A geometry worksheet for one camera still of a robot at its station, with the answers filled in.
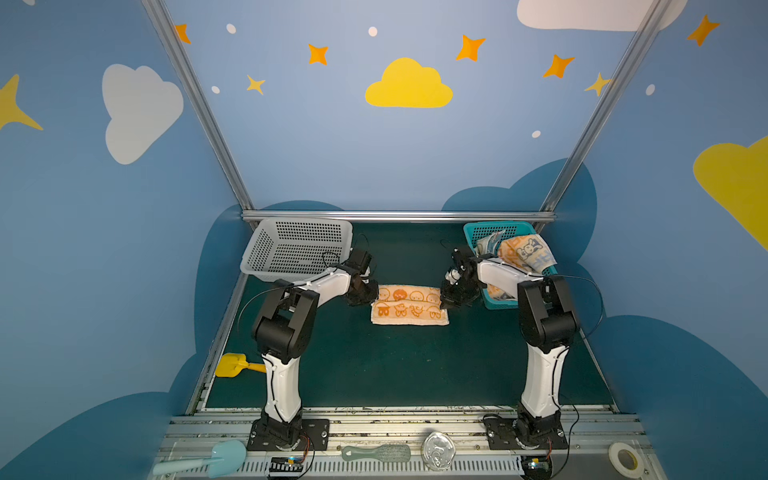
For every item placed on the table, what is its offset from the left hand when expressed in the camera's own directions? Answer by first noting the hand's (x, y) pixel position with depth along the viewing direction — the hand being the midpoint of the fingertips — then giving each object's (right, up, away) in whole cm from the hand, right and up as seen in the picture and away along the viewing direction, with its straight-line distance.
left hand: (374, 296), depth 99 cm
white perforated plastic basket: (-37, +16, +16) cm, 43 cm away
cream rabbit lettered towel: (+54, +15, +5) cm, 57 cm away
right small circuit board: (+42, -39, -26) cm, 63 cm away
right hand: (+23, -2, -1) cm, 23 cm away
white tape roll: (+60, -35, -27) cm, 74 cm away
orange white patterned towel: (+9, -2, -3) cm, 10 cm away
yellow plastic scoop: (-41, -18, -15) cm, 47 cm away
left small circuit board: (-21, -38, -26) cm, 51 cm away
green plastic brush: (+3, -34, -28) cm, 44 cm away
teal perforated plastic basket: (+51, +24, +12) cm, 57 cm away
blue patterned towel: (+41, +18, +6) cm, 45 cm away
